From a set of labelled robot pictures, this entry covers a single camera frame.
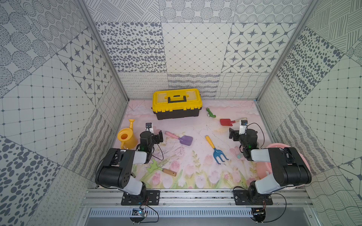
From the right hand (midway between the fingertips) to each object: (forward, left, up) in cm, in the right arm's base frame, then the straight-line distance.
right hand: (237, 129), depth 95 cm
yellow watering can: (-10, +71, +6) cm, 72 cm away
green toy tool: (+17, +16, -5) cm, 24 cm away
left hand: (-2, +58, +2) cm, 58 cm away
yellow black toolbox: (+14, +42, +11) cm, 45 cm away
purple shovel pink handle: (-2, +45, -4) cm, 46 cm away
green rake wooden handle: (-24, +55, -7) cm, 60 cm away
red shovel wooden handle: (+11, -9, -3) cm, 15 cm away
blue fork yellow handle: (-14, +15, -6) cm, 21 cm away
